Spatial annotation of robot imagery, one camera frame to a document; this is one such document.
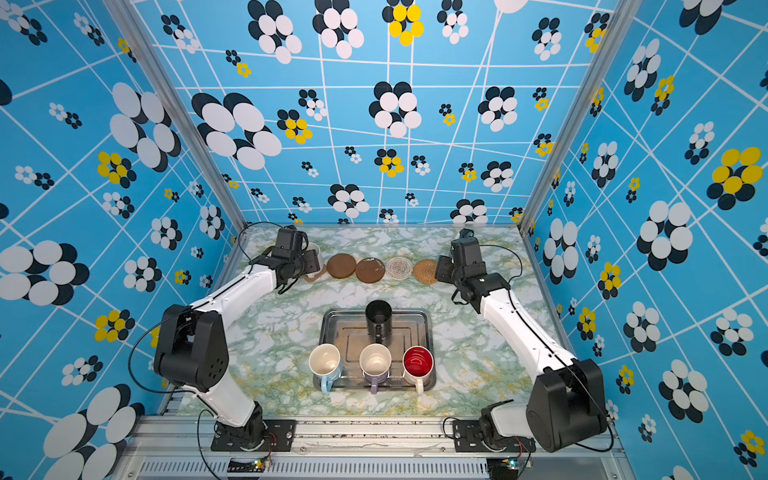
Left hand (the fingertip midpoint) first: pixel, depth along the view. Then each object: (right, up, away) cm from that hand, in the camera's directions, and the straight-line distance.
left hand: (311, 259), depth 94 cm
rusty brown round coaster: (+18, -4, +12) cm, 22 cm away
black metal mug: (+22, -19, -3) cm, 29 cm away
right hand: (+42, -1, -9) cm, 43 cm away
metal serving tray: (+17, -24, -15) cm, 33 cm away
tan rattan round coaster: (+38, -5, +13) cm, 40 cm away
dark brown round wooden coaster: (+7, -3, +14) cm, 16 cm away
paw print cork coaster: (-1, -7, +8) cm, 11 cm away
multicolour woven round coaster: (+28, -4, +12) cm, 31 cm away
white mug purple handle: (+21, -29, -9) cm, 37 cm away
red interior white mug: (+33, -29, -10) cm, 45 cm away
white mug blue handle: (+7, -29, -11) cm, 32 cm away
